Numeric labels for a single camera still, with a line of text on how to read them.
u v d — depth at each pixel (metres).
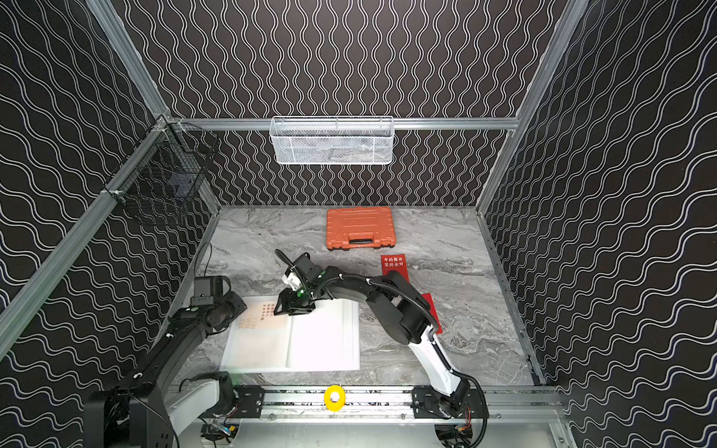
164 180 0.94
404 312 0.55
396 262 1.04
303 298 0.80
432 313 0.52
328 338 0.85
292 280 0.86
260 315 0.90
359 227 1.09
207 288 0.68
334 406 0.73
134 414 0.40
